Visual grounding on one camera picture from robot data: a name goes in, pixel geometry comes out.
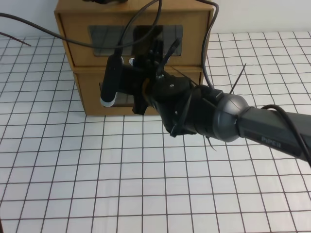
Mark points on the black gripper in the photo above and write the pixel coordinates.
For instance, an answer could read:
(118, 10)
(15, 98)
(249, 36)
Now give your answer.
(151, 86)

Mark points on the brown cardboard drawer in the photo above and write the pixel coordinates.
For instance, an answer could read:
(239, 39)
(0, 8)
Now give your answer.
(89, 79)
(106, 28)

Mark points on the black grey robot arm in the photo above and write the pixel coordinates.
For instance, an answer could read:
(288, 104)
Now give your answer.
(227, 117)

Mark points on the brown cardboard shoebox cabinet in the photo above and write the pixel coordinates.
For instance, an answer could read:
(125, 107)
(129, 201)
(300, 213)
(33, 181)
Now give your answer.
(140, 29)

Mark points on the white grid tablecloth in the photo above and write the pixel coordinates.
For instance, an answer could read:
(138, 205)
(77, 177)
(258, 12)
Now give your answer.
(62, 171)

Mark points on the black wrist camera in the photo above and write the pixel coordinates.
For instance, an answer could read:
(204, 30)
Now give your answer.
(111, 80)

